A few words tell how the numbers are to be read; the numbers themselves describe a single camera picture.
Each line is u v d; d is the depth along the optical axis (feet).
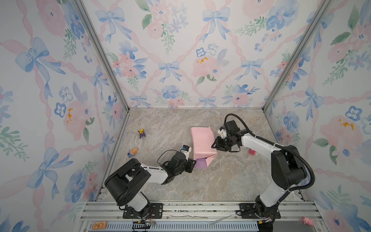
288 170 1.54
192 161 2.87
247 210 2.43
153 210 2.41
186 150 2.61
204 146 2.98
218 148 2.69
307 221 2.28
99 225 2.26
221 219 2.36
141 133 3.34
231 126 2.45
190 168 2.60
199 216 2.42
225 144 2.57
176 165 2.26
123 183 1.48
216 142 2.77
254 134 2.03
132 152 3.03
